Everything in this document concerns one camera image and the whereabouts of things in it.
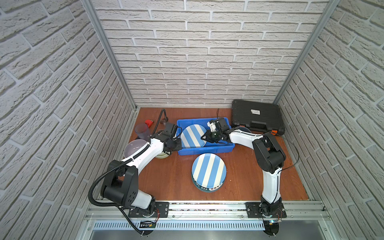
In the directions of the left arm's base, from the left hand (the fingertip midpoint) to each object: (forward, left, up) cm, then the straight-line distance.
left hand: (180, 144), depth 88 cm
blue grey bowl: (+12, -44, -3) cm, 46 cm away
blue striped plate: (+9, -7, -6) cm, 13 cm away
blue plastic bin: (-2, -18, -1) cm, 18 cm away
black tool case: (+22, -56, -1) cm, 60 cm away
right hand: (+7, -14, -3) cm, 15 cm away
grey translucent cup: (+10, +24, 0) cm, 26 cm away
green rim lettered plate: (-25, -14, -6) cm, 29 cm away
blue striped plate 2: (-15, -17, -6) cm, 23 cm away
